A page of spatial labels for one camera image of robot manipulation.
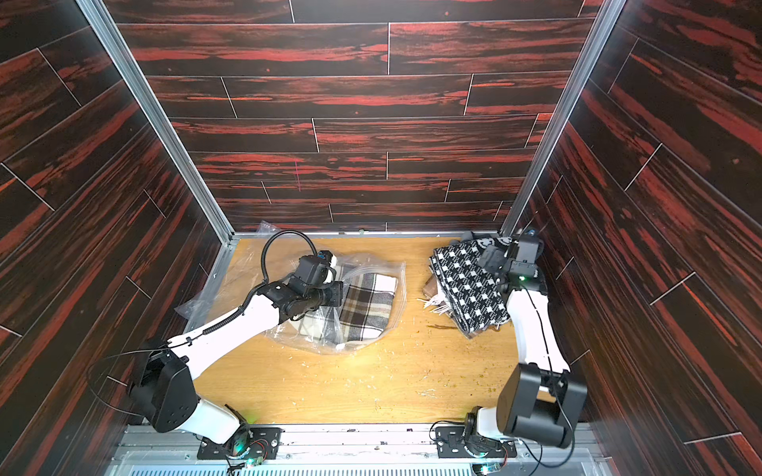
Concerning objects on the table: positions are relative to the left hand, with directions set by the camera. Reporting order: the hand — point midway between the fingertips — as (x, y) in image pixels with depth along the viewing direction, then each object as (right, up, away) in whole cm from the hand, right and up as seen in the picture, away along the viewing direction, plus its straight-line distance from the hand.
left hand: (346, 290), depth 85 cm
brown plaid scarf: (+27, 0, +14) cm, 31 cm away
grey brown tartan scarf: (+5, -6, +11) cm, 14 cm away
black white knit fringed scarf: (+37, +1, +4) cm, 37 cm away
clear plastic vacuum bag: (-44, +5, +28) cm, 52 cm away
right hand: (+47, +10, -1) cm, 48 cm away
